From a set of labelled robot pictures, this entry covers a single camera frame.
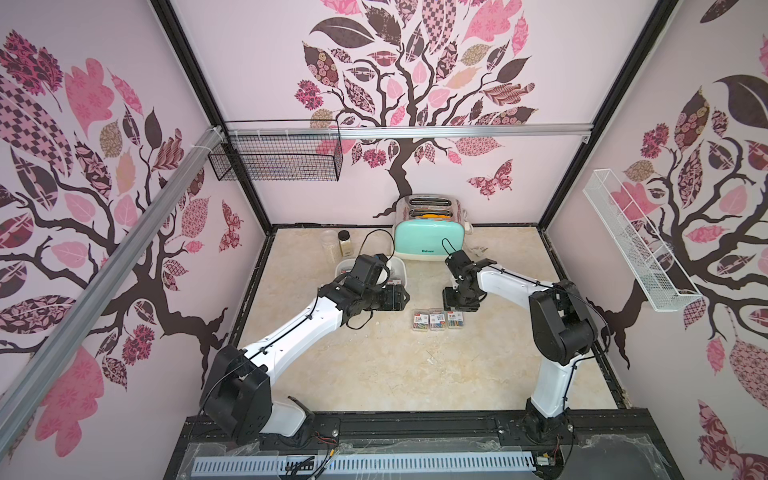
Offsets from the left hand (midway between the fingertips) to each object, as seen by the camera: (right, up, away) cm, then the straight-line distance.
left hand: (396, 303), depth 81 cm
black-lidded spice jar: (-18, +18, +26) cm, 37 cm away
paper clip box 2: (+8, -7, +11) cm, 15 cm away
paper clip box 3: (+19, -7, +11) cm, 23 cm away
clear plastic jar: (-23, +17, +23) cm, 37 cm away
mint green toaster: (+11, +23, +18) cm, 32 cm away
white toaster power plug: (+32, +15, +29) cm, 45 cm away
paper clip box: (+13, -8, +11) cm, 19 cm away
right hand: (+19, -4, +13) cm, 23 cm away
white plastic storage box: (+1, +9, +23) cm, 24 cm away
